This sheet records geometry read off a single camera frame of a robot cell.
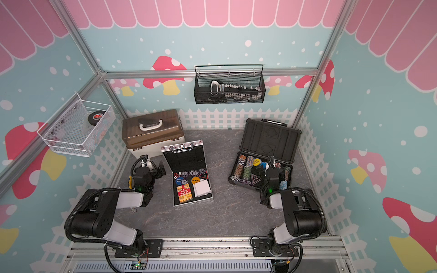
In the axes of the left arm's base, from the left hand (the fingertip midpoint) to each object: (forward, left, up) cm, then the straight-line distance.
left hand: (154, 165), depth 93 cm
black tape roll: (+9, +22, +26) cm, 35 cm away
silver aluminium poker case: (-4, -20, -6) cm, 21 cm away
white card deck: (-11, -27, -5) cm, 30 cm away
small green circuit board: (-45, -3, -8) cm, 46 cm away
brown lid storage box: (+11, +3, +13) cm, 17 cm away
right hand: (+1, -65, 0) cm, 65 cm away
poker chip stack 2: (-1, -52, -3) cm, 52 cm away
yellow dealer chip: (+5, -58, -4) cm, 58 cm away
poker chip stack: (+4, -49, -2) cm, 49 cm away
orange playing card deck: (-14, -19, -4) cm, 24 cm away
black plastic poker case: (+18, -61, +3) cm, 64 cm away
